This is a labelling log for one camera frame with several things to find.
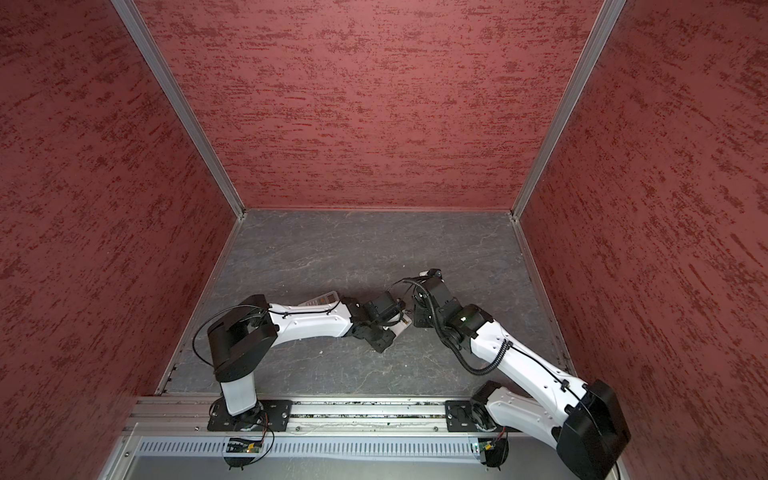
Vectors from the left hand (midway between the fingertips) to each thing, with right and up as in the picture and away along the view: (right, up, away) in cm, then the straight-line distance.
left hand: (381, 343), depth 87 cm
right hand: (+10, +10, -6) cm, 16 cm away
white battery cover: (+14, +20, +12) cm, 27 cm away
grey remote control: (-17, +12, +8) cm, 22 cm away
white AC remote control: (+7, +5, +2) cm, 9 cm away
